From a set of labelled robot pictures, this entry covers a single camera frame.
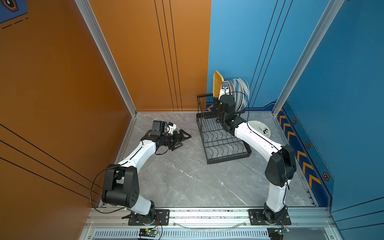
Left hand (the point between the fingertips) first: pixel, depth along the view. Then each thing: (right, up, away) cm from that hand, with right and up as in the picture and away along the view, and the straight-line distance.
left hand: (187, 139), depth 84 cm
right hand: (+19, +27, -4) cm, 33 cm away
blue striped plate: (+29, +25, -1) cm, 39 cm away
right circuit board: (+43, -43, -15) cm, 63 cm away
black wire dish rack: (+21, -6, +15) cm, 26 cm away
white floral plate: (+52, +6, +25) cm, 58 cm away
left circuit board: (-17, -43, -14) cm, 49 cm away
